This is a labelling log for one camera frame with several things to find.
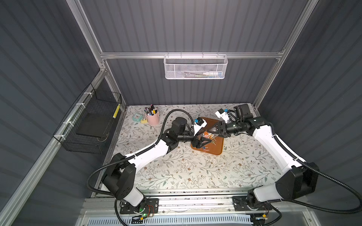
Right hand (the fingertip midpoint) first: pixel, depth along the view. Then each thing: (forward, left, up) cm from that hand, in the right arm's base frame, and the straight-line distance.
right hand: (212, 132), depth 73 cm
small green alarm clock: (+31, +53, -24) cm, 66 cm away
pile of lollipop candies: (+4, +1, -25) cm, 26 cm away
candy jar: (-2, +3, 0) cm, 3 cm away
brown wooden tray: (+4, -7, -26) cm, 27 cm away
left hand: (-2, +1, -2) cm, 4 cm away
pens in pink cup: (+27, +40, -13) cm, 50 cm away
